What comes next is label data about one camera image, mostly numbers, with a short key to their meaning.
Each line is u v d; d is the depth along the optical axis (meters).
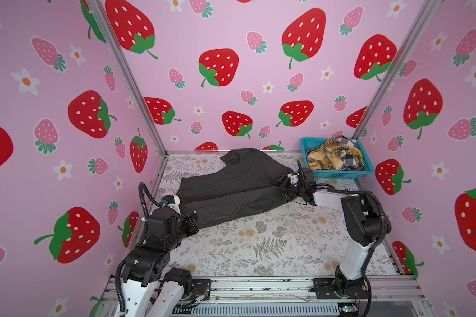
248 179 1.10
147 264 0.43
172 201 0.61
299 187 0.83
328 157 1.05
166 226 0.48
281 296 0.73
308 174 0.78
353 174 1.02
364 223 0.50
